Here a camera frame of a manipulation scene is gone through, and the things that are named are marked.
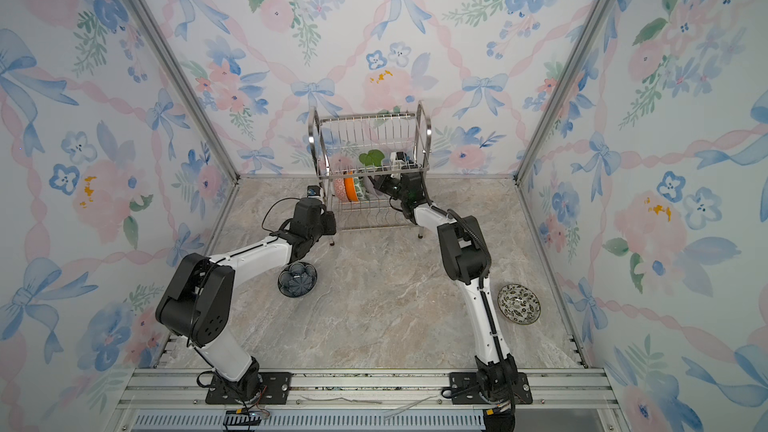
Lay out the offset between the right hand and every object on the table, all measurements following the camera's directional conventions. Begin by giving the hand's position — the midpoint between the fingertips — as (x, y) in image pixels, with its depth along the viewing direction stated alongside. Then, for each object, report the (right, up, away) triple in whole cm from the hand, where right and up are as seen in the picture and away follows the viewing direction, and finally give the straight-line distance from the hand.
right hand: (369, 172), depth 101 cm
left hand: (-11, -13, -7) cm, 19 cm away
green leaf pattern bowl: (-3, -6, -1) cm, 6 cm away
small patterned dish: (+45, -40, -14) cm, 62 cm away
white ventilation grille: (-11, -63, -31) cm, 71 cm away
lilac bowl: (+1, -5, -1) cm, 5 cm away
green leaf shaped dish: (+2, +3, -13) cm, 13 cm away
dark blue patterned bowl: (-21, -34, -11) cm, 41 cm away
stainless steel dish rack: (-13, +12, +11) cm, 21 cm away
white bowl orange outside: (-6, -6, -1) cm, 8 cm away
